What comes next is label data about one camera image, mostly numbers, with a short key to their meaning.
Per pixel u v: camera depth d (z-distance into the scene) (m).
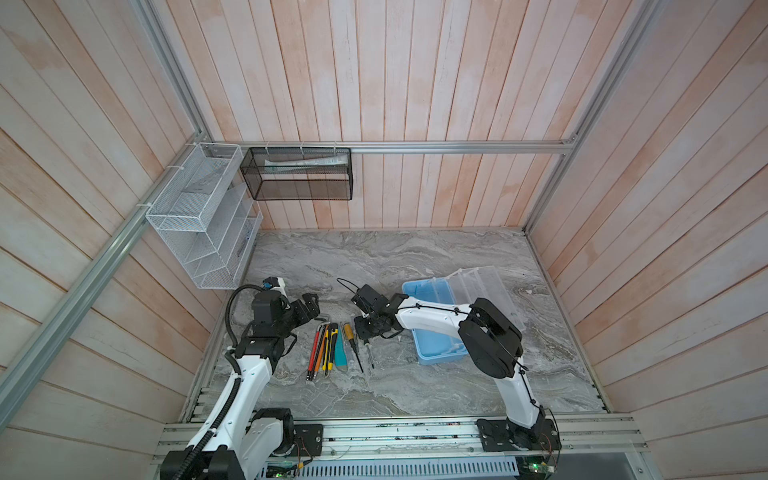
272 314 0.61
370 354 0.88
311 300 0.77
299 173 1.03
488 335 0.58
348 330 0.92
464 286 0.90
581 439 0.75
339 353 0.88
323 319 0.96
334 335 0.90
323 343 0.89
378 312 0.73
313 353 0.88
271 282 0.73
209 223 0.69
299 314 0.73
